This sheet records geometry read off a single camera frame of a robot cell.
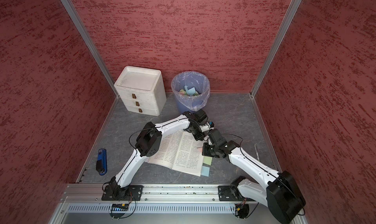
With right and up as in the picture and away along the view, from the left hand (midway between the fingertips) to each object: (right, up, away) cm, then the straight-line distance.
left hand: (200, 139), depth 93 cm
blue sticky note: (+2, -16, -11) cm, 19 cm away
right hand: (+1, -6, -11) cm, 12 cm away
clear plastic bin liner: (-6, +41, +5) cm, 41 cm away
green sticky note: (+4, -10, -9) cm, 14 cm away
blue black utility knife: (-56, -11, -14) cm, 59 cm away
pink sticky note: (-1, -4, -9) cm, 10 cm away
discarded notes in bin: (-6, +32, +7) cm, 34 cm away
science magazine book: (-14, -6, -6) cm, 16 cm away
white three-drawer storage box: (-37, +32, -4) cm, 49 cm away
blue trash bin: (-12, +21, -4) cm, 24 cm away
